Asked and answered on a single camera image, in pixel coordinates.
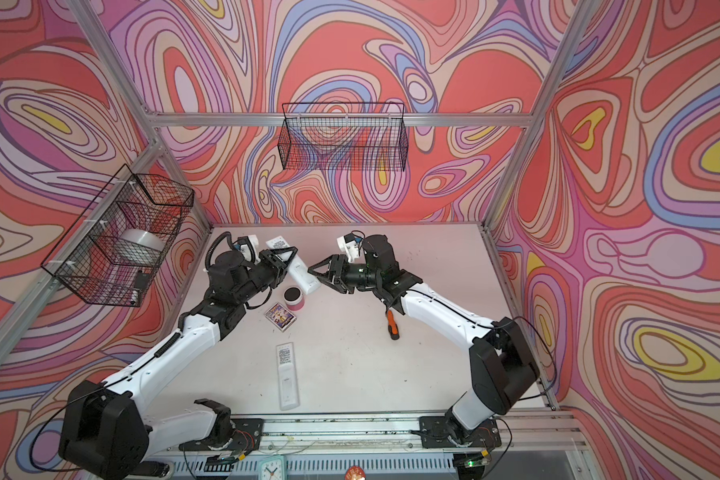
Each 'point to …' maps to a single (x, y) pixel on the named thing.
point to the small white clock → (273, 467)
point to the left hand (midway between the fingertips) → (300, 249)
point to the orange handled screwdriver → (393, 327)
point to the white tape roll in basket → (140, 247)
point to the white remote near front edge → (287, 377)
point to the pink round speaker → (294, 298)
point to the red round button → (355, 472)
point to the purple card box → (280, 316)
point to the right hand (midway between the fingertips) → (314, 281)
